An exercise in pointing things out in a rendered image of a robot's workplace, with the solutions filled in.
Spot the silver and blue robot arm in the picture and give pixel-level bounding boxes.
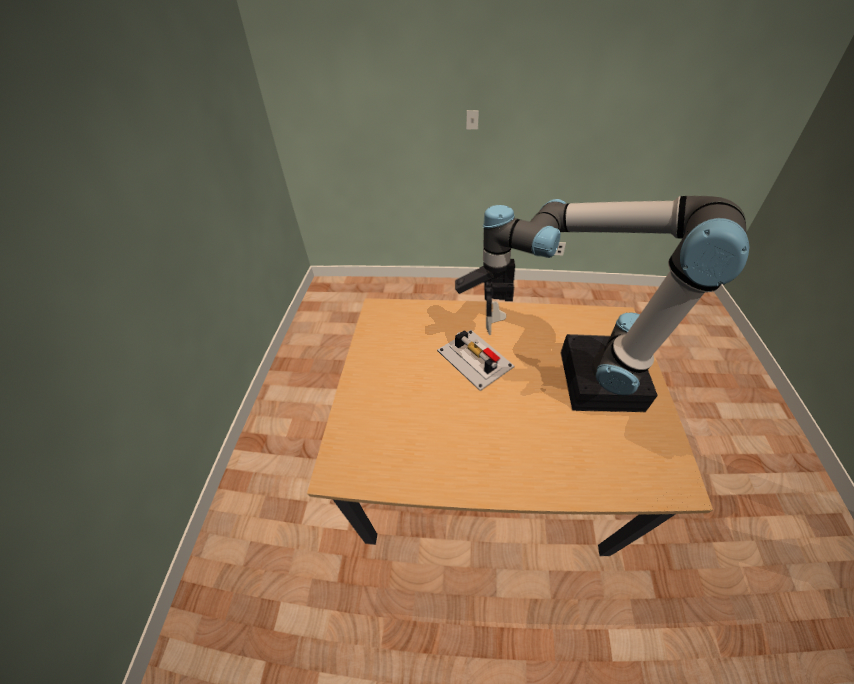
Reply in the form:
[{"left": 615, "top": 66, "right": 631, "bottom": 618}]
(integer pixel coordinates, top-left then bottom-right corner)
[{"left": 483, "top": 196, "right": 749, "bottom": 395}]

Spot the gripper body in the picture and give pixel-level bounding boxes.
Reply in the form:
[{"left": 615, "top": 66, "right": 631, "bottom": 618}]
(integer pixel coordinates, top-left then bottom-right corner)
[{"left": 484, "top": 259, "right": 515, "bottom": 301}]

